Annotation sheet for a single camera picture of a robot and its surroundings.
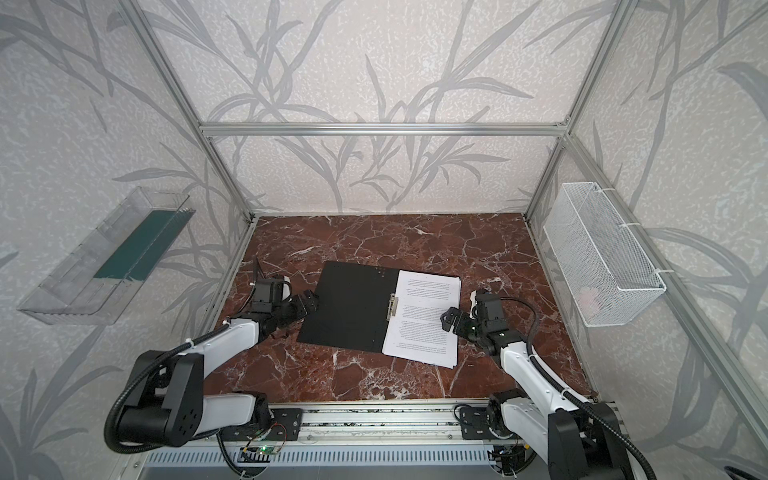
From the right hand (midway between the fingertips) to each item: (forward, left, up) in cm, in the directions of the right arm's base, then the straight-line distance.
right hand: (453, 312), depth 88 cm
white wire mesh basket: (-6, -28, +30) cm, 42 cm away
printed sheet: (-4, +11, -4) cm, 12 cm away
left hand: (+6, +43, +1) cm, 43 cm away
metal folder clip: (+5, +18, -4) cm, 19 cm away
